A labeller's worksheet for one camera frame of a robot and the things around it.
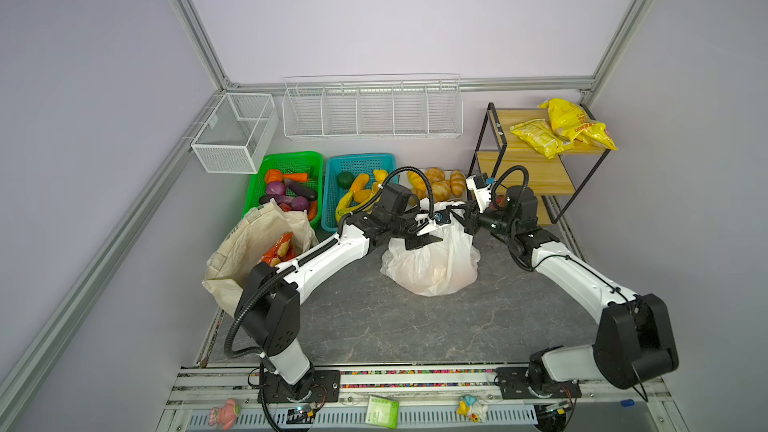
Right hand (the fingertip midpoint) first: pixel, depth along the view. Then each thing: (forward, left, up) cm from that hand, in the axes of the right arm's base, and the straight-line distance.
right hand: (448, 209), depth 80 cm
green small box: (-43, +17, -21) cm, 51 cm away
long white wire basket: (+37, +22, +8) cm, 44 cm away
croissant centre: (+25, -2, -20) cm, 32 cm away
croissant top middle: (+33, -1, -19) cm, 38 cm away
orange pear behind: (+28, +28, -18) cm, 43 cm away
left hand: (-5, +3, -3) cm, 6 cm away
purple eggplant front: (+20, +58, -18) cm, 64 cm away
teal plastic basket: (+35, +30, -16) cm, 49 cm away
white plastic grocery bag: (-10, +3, -15) cm, 18 cm away
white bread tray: (+35, +12, -24) cm, 44 cm away
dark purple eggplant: (+25, +51, -19) cm, 60 cm away
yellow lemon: (+32, +21, -19) cm, 43 cm away
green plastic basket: (+38, +55, -17) cm, 69 cm away
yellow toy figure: (-42, -3, -21) cm, 47 cm away
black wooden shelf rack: (+20, -39, -10) cm, 45 cm away
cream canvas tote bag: (-16, +55, -2) cm, 57 cm away
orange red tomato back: (+30, +62, -16) cm, 71 cm away
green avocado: (+29, +34, -18) cm, 48 cm away
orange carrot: (+32, +51, -19) cm, 64 cm away
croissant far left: (+30, +7, -21) cm, 37 cm away
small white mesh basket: (+28, +67, +3) cm, 73 cm away
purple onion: (+24, +59, -17) cm, 66 cm away
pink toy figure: (-44, +54, -20) cm, 73 cm away
